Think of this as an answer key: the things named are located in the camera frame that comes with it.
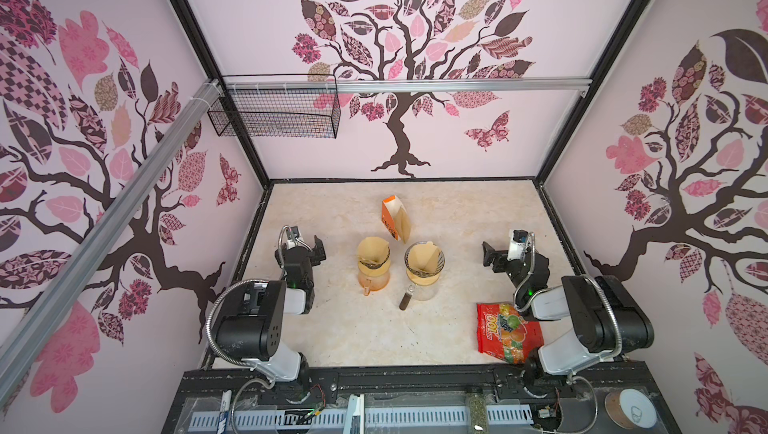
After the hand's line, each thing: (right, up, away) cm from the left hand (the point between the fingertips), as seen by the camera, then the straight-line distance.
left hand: (303, 242), depth 93 cm
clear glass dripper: (+36, -7, -12) cm, 39 cm away
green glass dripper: (+23, -7, -8) cm, 25 cm away
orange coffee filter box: (+28, +10, +10) cm, 31 cm away
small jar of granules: (+49, -36, -26) cm, 66 cm away
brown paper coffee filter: (+38, -3, -13) cm, 40 cm away
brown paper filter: (+23, -1, -6) cm, 24 cm away
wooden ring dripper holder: (+37, -9, -12) cm, 40 cm away
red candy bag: (+59, -23, -14) cm, 65 cm away
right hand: (+63, +1, -1) cm, 63 cm away
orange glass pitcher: (+23, -12, -3) cm, 26 cm away
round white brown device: (+83, -35, -27) cm, 94 cm away
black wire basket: (-9, +45, +2) cm, 45 cm away
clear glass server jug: (+37, -15, -4) cm, 40 cm away
